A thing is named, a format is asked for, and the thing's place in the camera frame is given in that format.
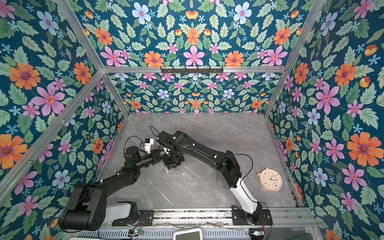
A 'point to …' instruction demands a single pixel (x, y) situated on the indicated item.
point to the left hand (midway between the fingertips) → (169, 150)
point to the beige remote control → (171, 171)
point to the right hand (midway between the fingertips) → (168, 166)
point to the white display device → (191, 234)
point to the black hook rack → (192, 70)
